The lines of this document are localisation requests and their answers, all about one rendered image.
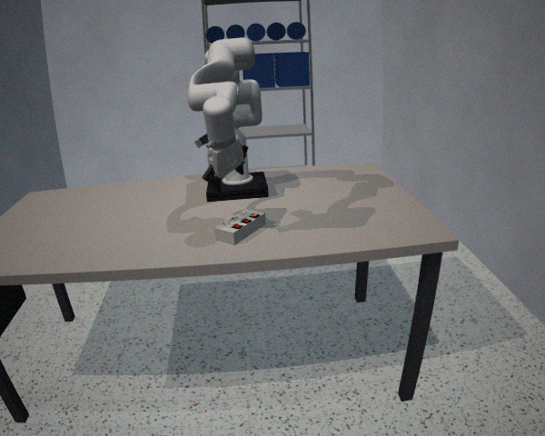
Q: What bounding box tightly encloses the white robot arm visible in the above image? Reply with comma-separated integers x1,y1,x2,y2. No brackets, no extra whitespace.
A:
187,37,263,185

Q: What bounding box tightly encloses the grey power strip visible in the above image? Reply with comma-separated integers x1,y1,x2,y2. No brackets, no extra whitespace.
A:
214,209,266,244

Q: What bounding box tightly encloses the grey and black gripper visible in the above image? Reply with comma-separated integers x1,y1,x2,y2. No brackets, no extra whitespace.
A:
202,134,248,193

